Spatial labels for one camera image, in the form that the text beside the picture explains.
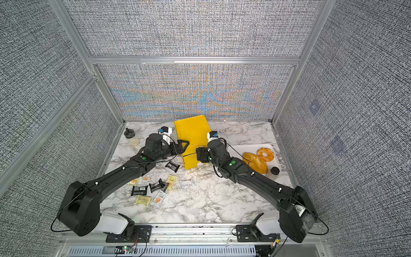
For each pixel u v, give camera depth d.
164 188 0.86
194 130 0.87
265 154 1.01
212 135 0.70
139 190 0.85
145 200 0.82
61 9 0.70
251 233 0.65
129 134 1.00
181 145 0.74
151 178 0.90
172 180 0.90
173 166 0.95
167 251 0.70
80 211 0.42
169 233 0.75
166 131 0.75
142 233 0.74
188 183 0.88
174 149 0.73
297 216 0.41
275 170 0.84
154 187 0.86
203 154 0.70
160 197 0.83
